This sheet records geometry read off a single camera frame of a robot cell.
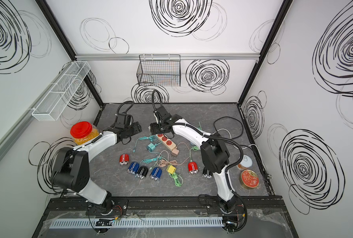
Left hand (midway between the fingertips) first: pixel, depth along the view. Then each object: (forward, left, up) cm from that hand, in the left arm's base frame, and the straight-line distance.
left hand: (137, 127), depth 94 cm
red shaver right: (-22, -35, -7) cm, 42 cm away
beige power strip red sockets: (-5, -19, -7) cm, 21 cm away
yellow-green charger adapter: (-24, -23, -6) cm, 34 cm away
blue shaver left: (-23, -1, -7) cm, 24 cm away
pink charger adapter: (-12, -25, -8) cm, 29 cm away
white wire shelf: (+2, +37, +24) cm, 44 cm away
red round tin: (-28, -66, -5) cm, 72 cm away
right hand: (-4, -12, +4) cm, 13 cm away
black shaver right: (-25, -43, -7) cm, 50 cm away
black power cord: (+19, -66, -9) cm, 69 cm away
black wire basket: (+55, -10, +7) cm, 56 cm away
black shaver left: (-26, -7, -7) cm, 27 cm away
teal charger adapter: (-9, -9, -8) cm, 15 cm away
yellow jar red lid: (-11, +26, +9) cm, 29 cm away
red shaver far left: (-18, +5, -7) cm, 20 cm away
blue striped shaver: (-26, -15, -7) cm, 31 cm away
